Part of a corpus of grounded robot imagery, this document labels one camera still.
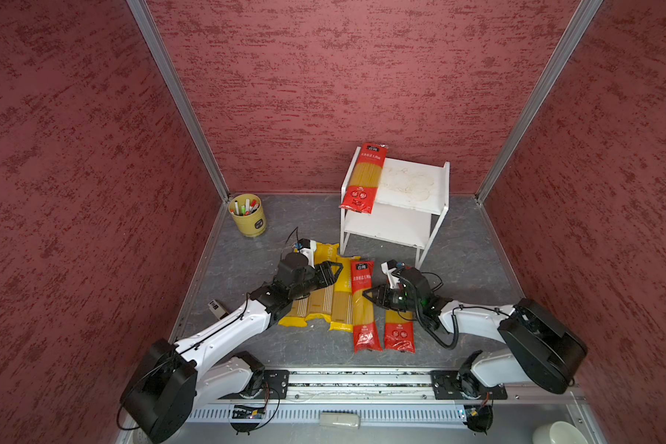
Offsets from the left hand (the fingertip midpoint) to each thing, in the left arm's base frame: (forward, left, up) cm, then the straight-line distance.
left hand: (337, 273), depth 81 cm
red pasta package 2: (+13, -6, +21) cm, 26 cm away
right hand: (-5, -8, -8) cm, 12 cm away
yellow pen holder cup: (+23, +32, +1) cm, 39 cm away
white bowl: (-37, -52, -7) cm, 64 cm away
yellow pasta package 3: (-3, -2, -11) cm, 12 cm away
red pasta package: (-15, -8, -8) cm, 19 cm away
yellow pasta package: (-7, +12, -12) cm, 18 cm away
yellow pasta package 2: (-5, +5, -12) cm, 14 cm away
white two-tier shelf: (+13, -21, +18) cm, 30 cm away
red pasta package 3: (-13, -19, -12) cm, 26 cm away
